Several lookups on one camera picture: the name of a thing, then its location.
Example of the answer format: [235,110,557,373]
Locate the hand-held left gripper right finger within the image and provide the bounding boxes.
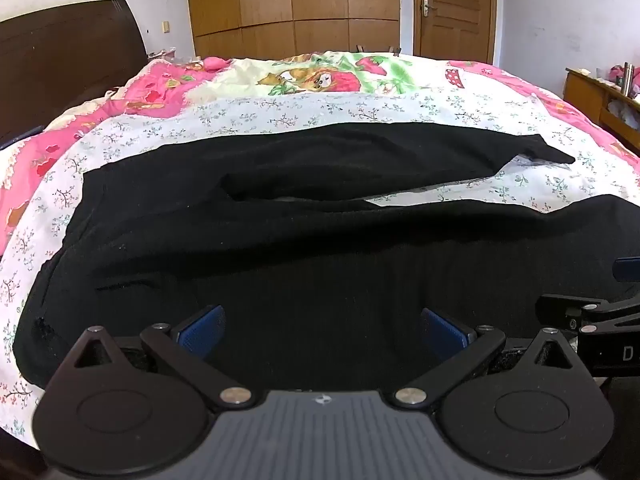
[393,307,599,410]

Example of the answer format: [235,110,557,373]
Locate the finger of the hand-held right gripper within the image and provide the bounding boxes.
[614,256,640,282]
[535,292,640,334]

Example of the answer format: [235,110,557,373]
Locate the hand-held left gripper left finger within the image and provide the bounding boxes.
[47,304,255,412]

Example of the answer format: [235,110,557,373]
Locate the black pants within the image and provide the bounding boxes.
[12,122,640,401]

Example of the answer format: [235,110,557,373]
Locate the wooden desk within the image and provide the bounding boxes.
[564,66,640,153]

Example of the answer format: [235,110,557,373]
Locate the pink cloth item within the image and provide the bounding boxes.
[606,64,640,98]

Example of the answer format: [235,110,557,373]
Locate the printed floral cartoon blanket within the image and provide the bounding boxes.
[0,50,640,443]

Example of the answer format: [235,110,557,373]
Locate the dark wooden headboard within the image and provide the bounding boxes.
[0,0,149,149]

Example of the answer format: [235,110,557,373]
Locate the brown wooden door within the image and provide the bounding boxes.
[412,0,499,66]

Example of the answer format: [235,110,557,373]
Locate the brown wooden wardrobe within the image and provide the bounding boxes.
[185,0,404,59]

